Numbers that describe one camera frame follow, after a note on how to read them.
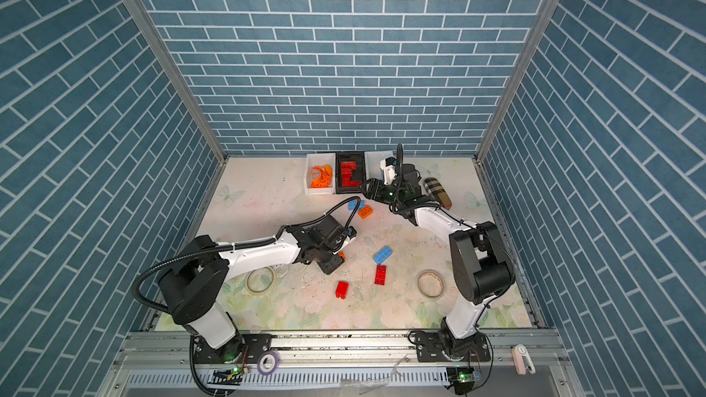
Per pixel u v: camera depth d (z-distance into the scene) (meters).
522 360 0.71
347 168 1.15
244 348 0.72
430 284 0.87
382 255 0.91
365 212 1.02
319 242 0.68
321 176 1.09
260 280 0.87
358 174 1.17
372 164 1.16
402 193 0.72
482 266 0.48
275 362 0.71
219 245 0.50
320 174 1.09
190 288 0.45
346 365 0.72
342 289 0.83
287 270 0.89
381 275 0.87
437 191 1.05
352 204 0.81
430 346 0.74
